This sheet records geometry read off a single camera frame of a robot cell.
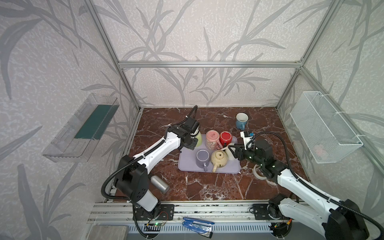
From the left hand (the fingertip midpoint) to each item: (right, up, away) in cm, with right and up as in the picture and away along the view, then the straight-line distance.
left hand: (192, 138), depth 86 cm
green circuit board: (-17, -39, -15) cm, 45 cm away
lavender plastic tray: (-3, -16, +4) cm, 17 cm away
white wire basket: (+59, +3, -23) cm, 64 cm away
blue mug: (+32, +10, +14) cm, 36 cm away
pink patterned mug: (+12, -2, +3) cm, 12 cm away
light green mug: (+4, 0, 0) cm, 4 cm away
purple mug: (+6, -11, -2) cm, 13 cm away
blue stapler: (+5, -39, -18) cm, 43 cm away
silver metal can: (-17, -24, -6) cm, 30 cm away
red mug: (+20, -1, +8) cm, 22 cm away
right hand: (+22, -1, -6) cm, 22 cm away
